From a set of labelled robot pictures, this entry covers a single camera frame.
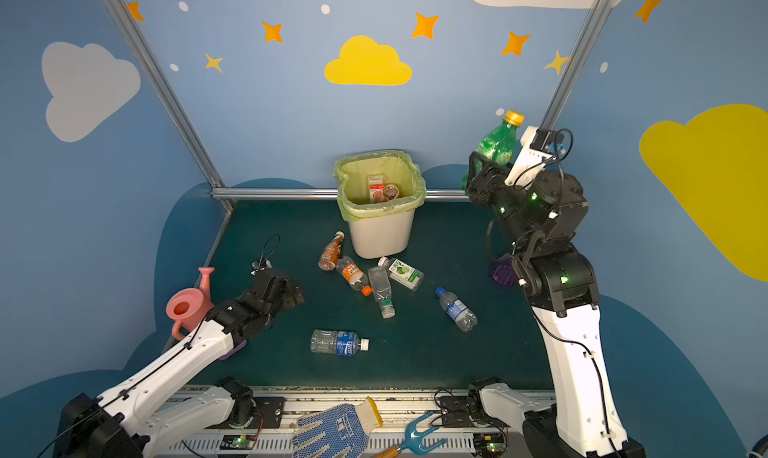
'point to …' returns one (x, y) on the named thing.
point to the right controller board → (489, 445)
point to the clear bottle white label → (382, 290)
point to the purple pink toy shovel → (239, 347)
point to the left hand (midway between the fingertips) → (291, 290)
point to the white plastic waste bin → (382, 235)
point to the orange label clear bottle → (353, 275)
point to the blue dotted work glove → (336, 431)
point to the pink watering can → (188, 307)
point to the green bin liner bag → (353, 188)
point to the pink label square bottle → (376, 187)
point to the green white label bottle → (402, 273)
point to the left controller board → (237, 442)
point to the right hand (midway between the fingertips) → (485, 156)
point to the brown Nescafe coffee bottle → (331, 253)
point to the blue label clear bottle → (337, 342)
